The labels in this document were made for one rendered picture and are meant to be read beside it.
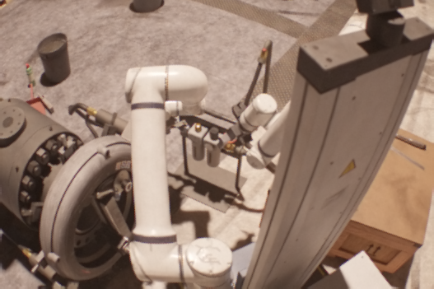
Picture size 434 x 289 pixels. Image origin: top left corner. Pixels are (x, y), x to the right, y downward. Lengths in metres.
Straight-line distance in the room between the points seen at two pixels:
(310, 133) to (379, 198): 1.53
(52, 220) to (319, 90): 1.14
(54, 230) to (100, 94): 1.92
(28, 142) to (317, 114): 1.41
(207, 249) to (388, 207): 1.13
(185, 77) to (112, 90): 1.95
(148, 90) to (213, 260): 0.58
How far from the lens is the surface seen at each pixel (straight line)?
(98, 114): 1.88
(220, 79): 3.20
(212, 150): 2.19
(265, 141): 1.41
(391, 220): 2.06
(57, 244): 1.51
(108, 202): 1.61
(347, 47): 0.57
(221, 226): 2.38
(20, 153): 1.75
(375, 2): 0.56
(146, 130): 1.26
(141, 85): 1.29
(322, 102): 0.56
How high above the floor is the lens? 2.09
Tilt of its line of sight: 46 degrees down
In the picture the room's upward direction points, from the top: 2 degrees clockwise
